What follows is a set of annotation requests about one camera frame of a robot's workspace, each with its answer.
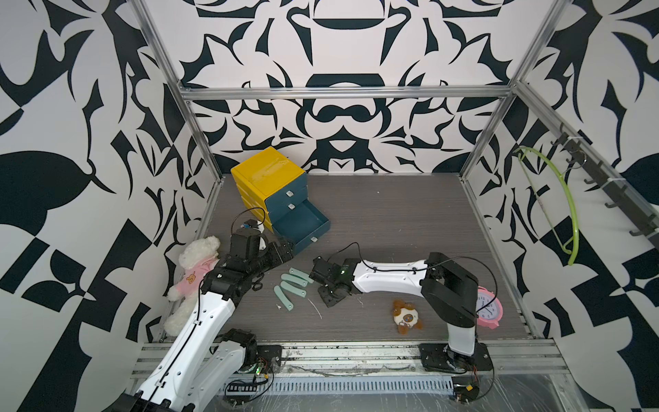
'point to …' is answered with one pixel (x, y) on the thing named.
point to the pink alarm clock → (489, 308)
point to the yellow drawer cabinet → (269, 181)
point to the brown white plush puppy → (405, 316)
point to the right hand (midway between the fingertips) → (327, 291)
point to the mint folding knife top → (300, 274)
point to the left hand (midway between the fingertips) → (281, 244)
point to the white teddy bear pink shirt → (197, 258)
